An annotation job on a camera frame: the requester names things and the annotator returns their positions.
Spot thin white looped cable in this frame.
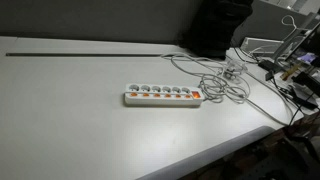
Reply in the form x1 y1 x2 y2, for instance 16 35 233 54
280 14 298 38

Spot black power adapter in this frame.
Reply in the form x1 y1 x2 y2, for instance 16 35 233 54
292 71 320 98

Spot white flat box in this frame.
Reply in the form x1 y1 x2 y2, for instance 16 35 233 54
240 36 285 56

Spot black bulky bag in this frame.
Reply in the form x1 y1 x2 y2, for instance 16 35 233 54
180 0 254 60

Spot yellow flat strip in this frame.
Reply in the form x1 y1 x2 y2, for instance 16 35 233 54
280 62 302 81

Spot white power strip cable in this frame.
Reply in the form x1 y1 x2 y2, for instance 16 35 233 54
161 52 295 127

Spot clear plastic holder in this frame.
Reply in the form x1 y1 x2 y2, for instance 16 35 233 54
222 60 250 83

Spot black small box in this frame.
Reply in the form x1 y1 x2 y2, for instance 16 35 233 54
257 59 282 73

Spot white power strip orange switches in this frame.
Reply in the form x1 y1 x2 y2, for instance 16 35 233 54
123 82 205 108

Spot black thin cable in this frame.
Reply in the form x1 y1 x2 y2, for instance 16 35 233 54
232 47 320 135

